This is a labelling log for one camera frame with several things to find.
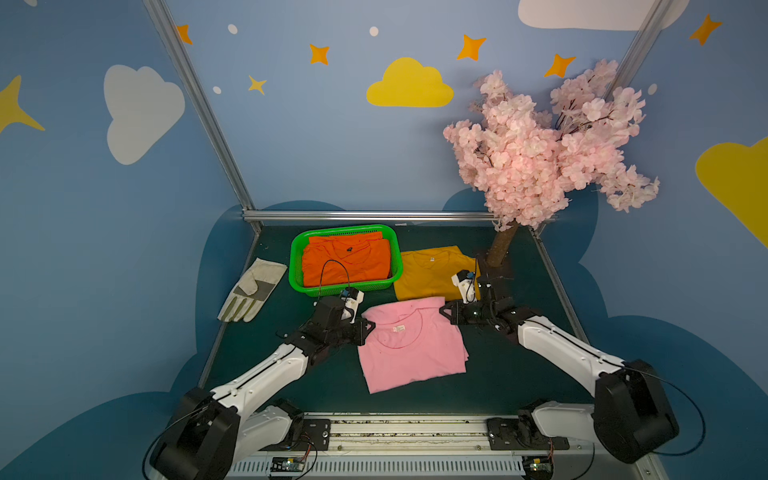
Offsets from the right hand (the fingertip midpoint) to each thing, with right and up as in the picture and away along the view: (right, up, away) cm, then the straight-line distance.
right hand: (445, 304), depth 85 cm
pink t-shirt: (-10, -11, +1) cm, 15 cm away
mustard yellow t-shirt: (-3, +8, +20) cm, 22 cm away
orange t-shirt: (-36, +13, +22) cm, 44 cm away
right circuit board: (+21, -39, -12) cm, 46 cm away
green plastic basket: (-48, +21, +22) cm, 57 cm away
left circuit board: (-41, -37, -13) cm, 57 cm away
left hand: (-21, -4, -2) cm, 21 cm away
